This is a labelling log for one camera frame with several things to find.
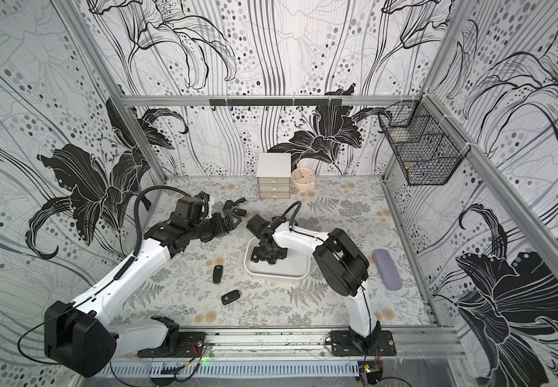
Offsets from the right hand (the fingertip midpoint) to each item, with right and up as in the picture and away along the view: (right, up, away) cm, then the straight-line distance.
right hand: (273, 250), depth 94 cm
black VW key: (-15, +14, +16) cm, 26 cm away
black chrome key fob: (-16, +20, +16) cm, 30 cm away
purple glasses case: (+42, -5, -10) cm, 43 cm away
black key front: (-14, -14, -12) cm, 23 cm away
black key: (-20, -7, -6) cm, 22 cm away
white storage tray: (+8, -5, -6) cm, 11 cm away
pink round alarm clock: (+13, +31, +21) cm, 39 cm away
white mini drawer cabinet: (0, +31, +8) cm, 32 cm away
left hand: (-12, +11, -14) cm, 21 cm away
